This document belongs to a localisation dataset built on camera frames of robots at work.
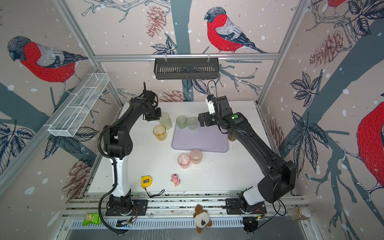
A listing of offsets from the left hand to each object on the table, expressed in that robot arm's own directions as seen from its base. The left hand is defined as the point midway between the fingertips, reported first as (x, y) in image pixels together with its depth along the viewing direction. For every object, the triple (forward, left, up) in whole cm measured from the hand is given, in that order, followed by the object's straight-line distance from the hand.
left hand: (159, 116), depth 98 cm
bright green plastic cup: (+3, -14, -9) cm, 17 cm away
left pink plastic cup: (-26, -17, -11) cm, 33 cm away
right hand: (-12, -29, +14) cm, 35 cm away
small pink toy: (-37, -12, -10) cm, 41 cm away
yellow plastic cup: (-6, +1, -8) cm, 10 cm away
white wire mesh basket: (-16, +39, +18) cm, 46 cm away
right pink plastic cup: (-24, -24, -10) cm, 36 cm away
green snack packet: (-55, +26, -11) cm, 62 cm away
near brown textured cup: (-12, -48, -8) cm, 50 cm away
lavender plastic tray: (-10, -30, -12) cm, 34 cm away
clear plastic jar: (-54, -70, -3) cm, 89 cm away
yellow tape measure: (-38, +4, -10) cm, 39 cm away
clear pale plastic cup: (-2, -4, -2) cm, 5 cm away
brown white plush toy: (-55, -27, -8) cm, 62 cm away
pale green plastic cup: (+1, -22, -9) cm, 24 cm away
